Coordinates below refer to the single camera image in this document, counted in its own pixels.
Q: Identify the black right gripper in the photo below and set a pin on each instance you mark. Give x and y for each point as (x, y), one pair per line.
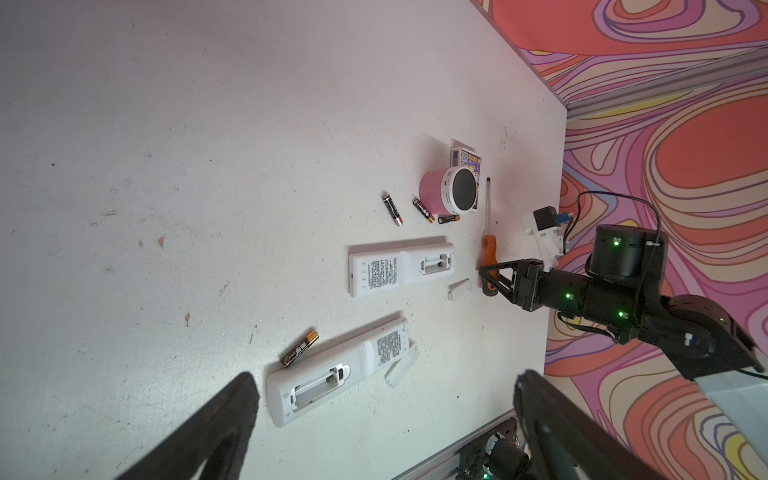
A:
(620, 289)

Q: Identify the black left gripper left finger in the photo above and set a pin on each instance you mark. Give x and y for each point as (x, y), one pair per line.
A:
(212, 443)

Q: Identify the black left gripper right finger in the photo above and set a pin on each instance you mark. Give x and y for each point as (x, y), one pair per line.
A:
(565, 442)

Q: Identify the orange handled screwdriver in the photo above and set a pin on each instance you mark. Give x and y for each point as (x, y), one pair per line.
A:
(489, 244)

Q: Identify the translucent battery cover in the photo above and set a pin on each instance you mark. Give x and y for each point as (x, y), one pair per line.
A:
(400, 368)
(459, 290)

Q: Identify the white remote with back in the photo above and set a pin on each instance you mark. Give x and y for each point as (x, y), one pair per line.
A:
(294, 391)

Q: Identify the black gold AAA battery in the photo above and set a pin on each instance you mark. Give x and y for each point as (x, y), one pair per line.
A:
(299, 348)

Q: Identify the white remote with coloured buttons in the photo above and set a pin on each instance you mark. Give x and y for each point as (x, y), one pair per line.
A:
(383, 270)

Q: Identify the black red AAA battery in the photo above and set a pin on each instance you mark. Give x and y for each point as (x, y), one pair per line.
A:
(392, 209)

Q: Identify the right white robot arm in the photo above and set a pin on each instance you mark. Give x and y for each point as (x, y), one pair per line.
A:
(708, 347)

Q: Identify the pink round speaker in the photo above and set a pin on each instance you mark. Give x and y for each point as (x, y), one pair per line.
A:
(449, 191)

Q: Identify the small purple card box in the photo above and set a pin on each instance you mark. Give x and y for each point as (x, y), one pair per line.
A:
(465, 157)

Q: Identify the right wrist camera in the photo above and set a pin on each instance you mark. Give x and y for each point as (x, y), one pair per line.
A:
(546, 225)

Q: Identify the aluminium frame post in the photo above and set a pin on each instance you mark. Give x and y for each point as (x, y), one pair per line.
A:
(747, 65)

